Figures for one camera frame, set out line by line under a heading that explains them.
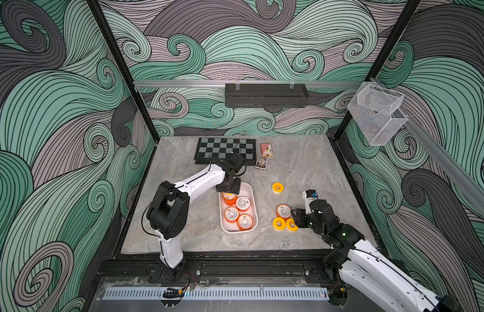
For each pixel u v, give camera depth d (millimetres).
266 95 950
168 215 474
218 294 697
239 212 877
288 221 850
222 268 761
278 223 854
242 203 908
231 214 875
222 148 1108
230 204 908
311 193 713
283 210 883
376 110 791
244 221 857
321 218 597
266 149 1138
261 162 1069
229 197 899
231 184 747
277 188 967
